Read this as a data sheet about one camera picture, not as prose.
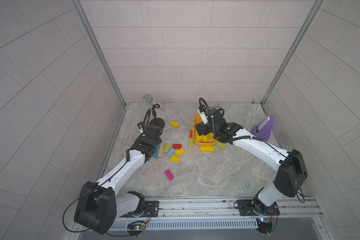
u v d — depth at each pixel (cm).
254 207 65
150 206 71
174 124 102
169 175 83
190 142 94
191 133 98
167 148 91
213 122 60
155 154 89
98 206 39
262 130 89
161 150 90
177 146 94
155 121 101
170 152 89
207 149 91
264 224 69
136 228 65
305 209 71
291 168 41
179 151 91
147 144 62
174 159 87
